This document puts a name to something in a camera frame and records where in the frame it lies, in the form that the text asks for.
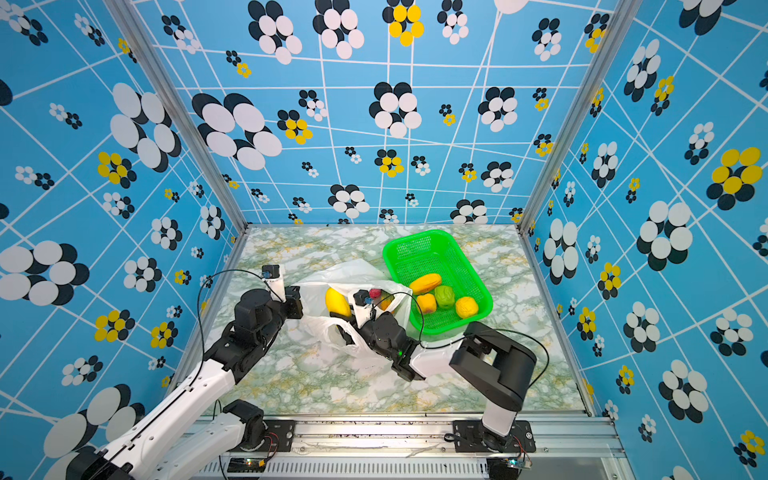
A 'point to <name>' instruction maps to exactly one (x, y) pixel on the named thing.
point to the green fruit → (445, 296)
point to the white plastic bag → (356, 290)
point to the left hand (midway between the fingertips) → (300, 284)
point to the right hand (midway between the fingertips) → (338, 311)
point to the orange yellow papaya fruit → (425, 283)
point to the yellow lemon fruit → (466, 307)
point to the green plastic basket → (433, 253)
